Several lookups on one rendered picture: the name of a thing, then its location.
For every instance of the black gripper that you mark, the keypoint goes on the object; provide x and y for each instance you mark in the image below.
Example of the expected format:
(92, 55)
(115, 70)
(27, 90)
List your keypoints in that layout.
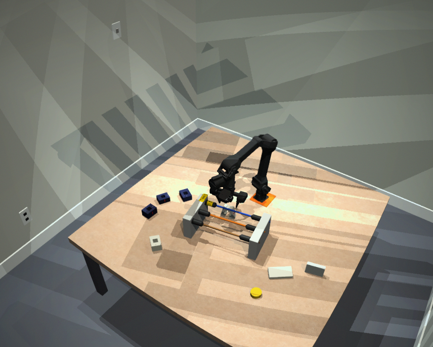
(241, 197)

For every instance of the yellow short cylinder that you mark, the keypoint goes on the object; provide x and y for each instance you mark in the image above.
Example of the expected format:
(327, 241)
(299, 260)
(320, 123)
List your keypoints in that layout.
(255, 293)

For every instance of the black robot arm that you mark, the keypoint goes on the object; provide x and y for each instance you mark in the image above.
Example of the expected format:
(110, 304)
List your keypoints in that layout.
(232, 163)

